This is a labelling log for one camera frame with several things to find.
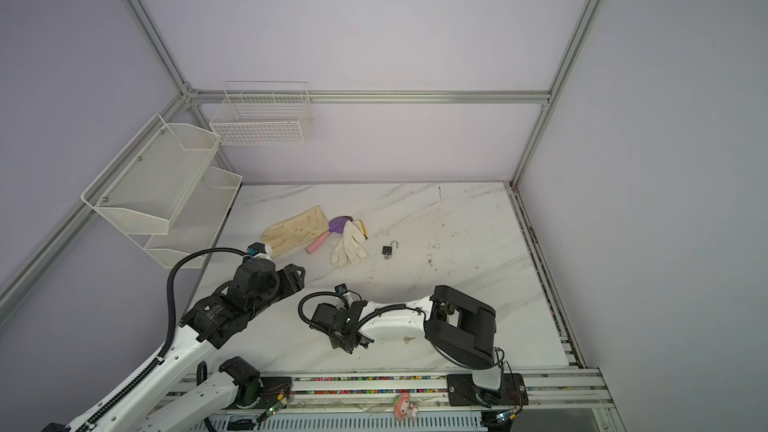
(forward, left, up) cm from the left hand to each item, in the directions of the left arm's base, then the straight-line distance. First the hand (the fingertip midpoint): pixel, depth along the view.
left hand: (294, 276), depth 76 cm
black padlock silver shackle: (+18, -24, -16) cm, 34 cm away
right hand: (-8, -12, -16) cm, 22 cm away
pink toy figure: (-27, -28, -13) cm, 41 cm away
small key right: (-11, -30, -16) cm, 36 cm away
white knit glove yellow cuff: (+20, -12, -16) cm, 28 cm away
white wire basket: (+50, +17, +17) cm, 55 cm away
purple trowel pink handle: (+27, -6, -14) cm, 31 cm away
